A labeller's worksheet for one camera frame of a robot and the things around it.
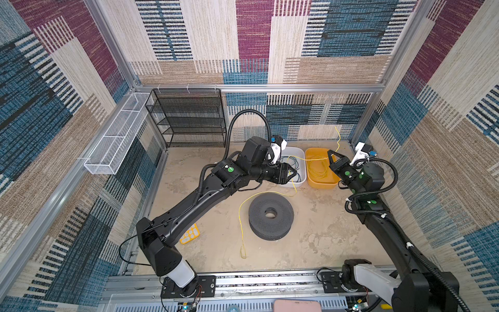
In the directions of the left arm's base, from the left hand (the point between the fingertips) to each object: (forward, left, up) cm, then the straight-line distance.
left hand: (293, 169), depth 66 cm
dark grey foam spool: (-9, +6, -29) cm, 31 cm away
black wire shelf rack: (+51, +48, -17) cm, 72 cm away
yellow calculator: (-9, +40, -33) cm, 52 cm away
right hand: (+10, -15, -3) cm, 18 cm away
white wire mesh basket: (+22, +80, -16) cm, 85 cm away
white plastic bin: (+33, -11, -31) cm, 46 cm away
